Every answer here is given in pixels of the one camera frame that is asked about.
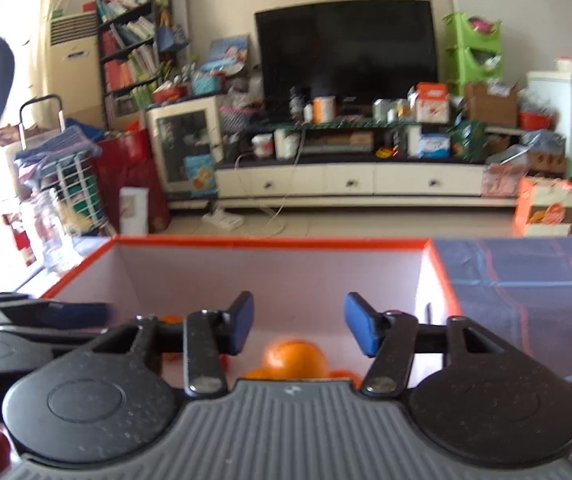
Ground orange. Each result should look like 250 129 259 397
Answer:
262 339 329 380
158 315 183 362

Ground clear glass jar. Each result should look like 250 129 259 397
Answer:
20 188 81 274

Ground orange cardboard storage box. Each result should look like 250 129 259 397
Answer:
42 235 461 379

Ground white power strip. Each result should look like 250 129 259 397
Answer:
201 209 245 232

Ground white paper bag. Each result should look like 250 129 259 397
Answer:
119 186 148 236

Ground blue plaid bed sheet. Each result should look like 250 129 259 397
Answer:
433 236 572 384

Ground white drawer TV stand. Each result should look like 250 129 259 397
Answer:
214 119 518 208

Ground white glass door cabinet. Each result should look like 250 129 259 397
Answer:
146 96 223 200

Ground orange gift box on floor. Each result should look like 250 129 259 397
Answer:
512 177 572 237

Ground brown cardboard box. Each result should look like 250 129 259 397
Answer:
464 82 518 128

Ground white standing air conditioner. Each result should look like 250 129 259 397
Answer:
46 11 104 127

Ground black flat screen television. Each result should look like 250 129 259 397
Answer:
254 0 438 113

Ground green stacked storage bins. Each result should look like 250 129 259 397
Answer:
443 12 504 96

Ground dark bookshelf with books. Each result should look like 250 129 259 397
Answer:
94 0 190 129

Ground white wire cart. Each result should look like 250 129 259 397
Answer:
14 94 116 236

